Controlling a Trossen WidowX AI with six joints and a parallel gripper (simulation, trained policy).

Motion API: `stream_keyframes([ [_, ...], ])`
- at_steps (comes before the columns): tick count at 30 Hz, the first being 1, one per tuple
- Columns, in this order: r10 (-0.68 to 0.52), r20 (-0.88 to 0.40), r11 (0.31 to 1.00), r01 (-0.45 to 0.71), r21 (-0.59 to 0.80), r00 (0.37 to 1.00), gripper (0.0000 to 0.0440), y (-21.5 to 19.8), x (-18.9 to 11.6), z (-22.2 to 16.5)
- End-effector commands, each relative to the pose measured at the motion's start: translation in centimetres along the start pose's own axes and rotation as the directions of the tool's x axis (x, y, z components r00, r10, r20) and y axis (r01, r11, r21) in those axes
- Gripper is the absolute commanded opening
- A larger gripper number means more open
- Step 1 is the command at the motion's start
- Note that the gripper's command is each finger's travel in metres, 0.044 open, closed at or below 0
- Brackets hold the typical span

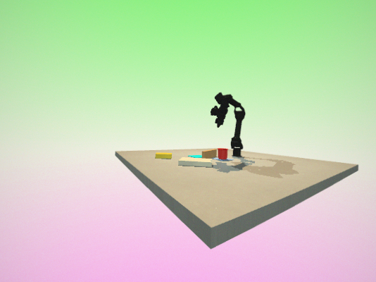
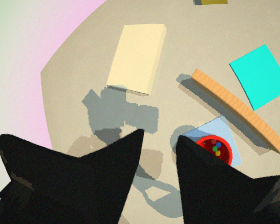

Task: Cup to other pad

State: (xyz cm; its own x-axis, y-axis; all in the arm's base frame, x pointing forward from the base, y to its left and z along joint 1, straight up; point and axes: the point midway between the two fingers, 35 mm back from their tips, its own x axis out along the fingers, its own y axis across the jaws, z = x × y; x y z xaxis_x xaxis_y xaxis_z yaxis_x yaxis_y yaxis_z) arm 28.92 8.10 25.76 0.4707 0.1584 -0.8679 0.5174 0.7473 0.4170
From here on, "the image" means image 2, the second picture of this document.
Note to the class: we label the cream flat block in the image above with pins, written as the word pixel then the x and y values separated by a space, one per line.
pixel 135 63

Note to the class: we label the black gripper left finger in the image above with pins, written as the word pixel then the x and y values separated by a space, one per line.
pixel 96 183

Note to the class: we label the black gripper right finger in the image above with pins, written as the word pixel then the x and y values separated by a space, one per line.
pixel 212 192

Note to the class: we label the red cup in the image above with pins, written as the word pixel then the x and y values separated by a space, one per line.
pixel 225 149

